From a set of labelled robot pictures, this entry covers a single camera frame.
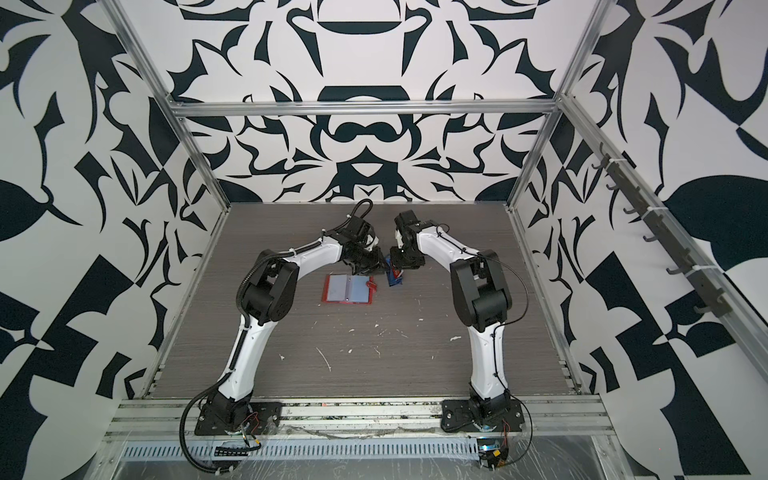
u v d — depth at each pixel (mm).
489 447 722
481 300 548
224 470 676
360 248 908
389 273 991
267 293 599
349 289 964
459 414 744
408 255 849
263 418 741
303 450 648
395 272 968
